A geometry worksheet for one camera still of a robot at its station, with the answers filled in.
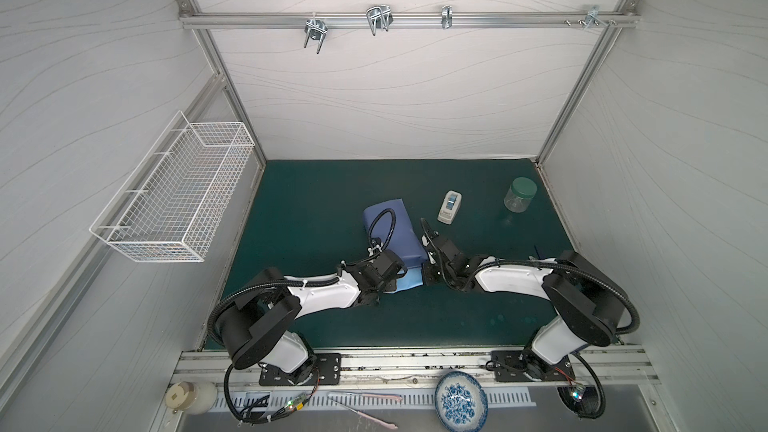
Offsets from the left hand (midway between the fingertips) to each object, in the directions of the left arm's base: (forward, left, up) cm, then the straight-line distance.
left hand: (392, 270), depth 89 cm
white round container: (-33, +42, +8) cm, 54 cm away
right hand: (+4, -11, 0) cm, 11 cm away
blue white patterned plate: (-32, -17, -1) cm, 36 cm away
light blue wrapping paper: (0, +1, +25) cm, 25 cm away
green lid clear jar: (+26, -43, +6) cm, 51 cm away
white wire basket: (+3, +53, +31) cm, 61 cm away
